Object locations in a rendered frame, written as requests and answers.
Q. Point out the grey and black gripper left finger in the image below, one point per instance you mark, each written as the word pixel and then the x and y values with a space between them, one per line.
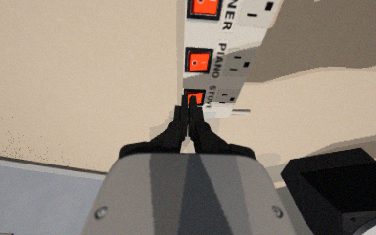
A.
pixel 169 141

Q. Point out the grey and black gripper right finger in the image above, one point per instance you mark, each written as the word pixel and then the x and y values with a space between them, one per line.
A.
pixel 205 141

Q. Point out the grey power strip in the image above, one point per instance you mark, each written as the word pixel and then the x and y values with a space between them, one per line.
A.
pixel 221 41

